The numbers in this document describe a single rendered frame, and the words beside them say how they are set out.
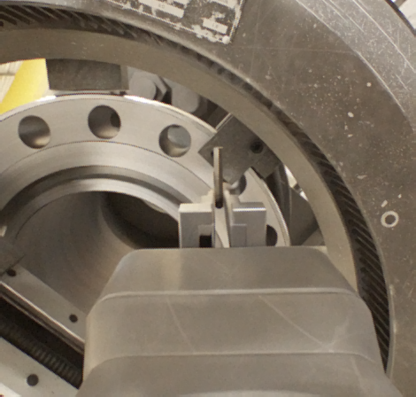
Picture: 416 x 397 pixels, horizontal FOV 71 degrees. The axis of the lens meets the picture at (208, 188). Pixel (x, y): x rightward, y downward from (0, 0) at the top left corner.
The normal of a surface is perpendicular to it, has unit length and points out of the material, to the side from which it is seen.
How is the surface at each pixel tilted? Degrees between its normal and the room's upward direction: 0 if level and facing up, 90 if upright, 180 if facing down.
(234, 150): 90
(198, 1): 90
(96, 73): 90
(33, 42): 122
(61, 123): 90
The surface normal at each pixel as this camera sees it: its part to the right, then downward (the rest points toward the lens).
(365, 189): 0.00, 0.25
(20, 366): 0.69, -0.70
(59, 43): -0.04, 0.92
